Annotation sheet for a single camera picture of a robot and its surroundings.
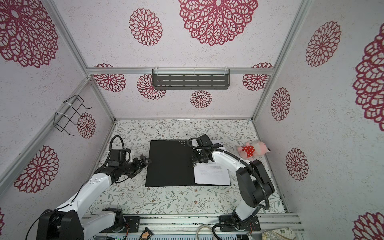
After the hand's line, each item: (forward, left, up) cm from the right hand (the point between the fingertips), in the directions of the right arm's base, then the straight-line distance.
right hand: (191, 156), depth 89 cm
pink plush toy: (+7, -37, -3) cm, 38 cm away
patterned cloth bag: (-36, -42, -6) cm, 56 cm away
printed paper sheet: (-8, -12, -5) cm, 15 cm away
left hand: (-8, +25, +1) cm, 26 cm away
